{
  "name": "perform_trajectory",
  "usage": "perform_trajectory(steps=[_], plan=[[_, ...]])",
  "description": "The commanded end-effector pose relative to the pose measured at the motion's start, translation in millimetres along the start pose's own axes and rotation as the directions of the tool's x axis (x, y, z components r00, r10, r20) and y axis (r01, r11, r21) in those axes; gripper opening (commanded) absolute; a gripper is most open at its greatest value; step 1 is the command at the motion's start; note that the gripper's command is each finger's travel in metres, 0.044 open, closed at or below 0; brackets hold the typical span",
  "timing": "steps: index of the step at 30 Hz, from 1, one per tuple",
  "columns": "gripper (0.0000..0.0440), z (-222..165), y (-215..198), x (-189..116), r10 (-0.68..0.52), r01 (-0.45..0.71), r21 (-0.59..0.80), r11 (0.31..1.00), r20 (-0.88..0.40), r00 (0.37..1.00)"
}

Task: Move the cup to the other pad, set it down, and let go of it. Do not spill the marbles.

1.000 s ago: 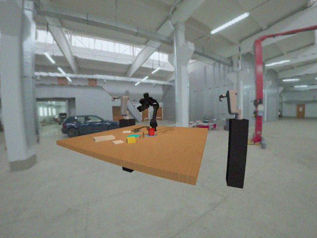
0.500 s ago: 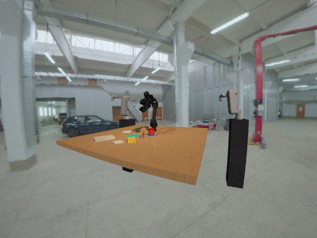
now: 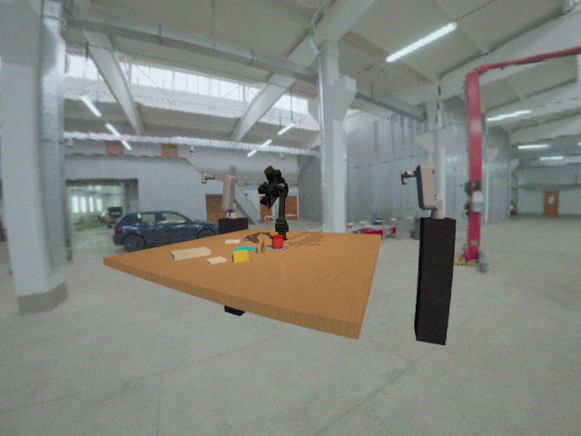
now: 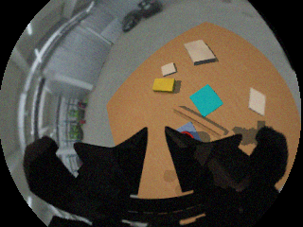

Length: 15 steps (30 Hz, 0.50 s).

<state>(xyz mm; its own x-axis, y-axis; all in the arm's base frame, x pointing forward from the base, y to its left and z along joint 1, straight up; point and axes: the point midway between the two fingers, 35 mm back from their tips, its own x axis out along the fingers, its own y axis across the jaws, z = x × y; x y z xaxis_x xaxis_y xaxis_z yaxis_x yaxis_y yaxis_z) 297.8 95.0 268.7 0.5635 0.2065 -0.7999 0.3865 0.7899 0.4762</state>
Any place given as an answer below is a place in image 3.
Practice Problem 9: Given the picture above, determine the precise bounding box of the beige flat rectangular block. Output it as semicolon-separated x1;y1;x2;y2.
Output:
171;246;211;261

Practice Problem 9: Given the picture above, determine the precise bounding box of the yellow rectangular block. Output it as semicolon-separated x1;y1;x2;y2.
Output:
232;251;249;263

